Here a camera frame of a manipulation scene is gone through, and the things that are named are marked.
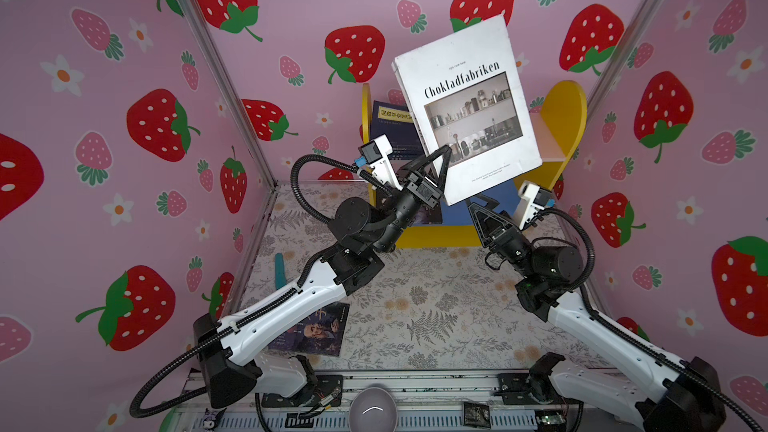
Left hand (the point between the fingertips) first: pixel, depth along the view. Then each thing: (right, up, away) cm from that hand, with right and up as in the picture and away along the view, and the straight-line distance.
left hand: (447, 150), depth 47 cm
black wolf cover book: (+4, -11, +40) cm, 42 cm away
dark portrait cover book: (-29, -45, +34) cm, 64 cm away
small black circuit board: (+11, -58, +21) cm, 63 cm away
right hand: (+5, -9, +6) cm, 11 cm away
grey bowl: (-14, -58, +23) cm, 64 cm away
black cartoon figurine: (-51, -58, +21) cm, 80 cm away
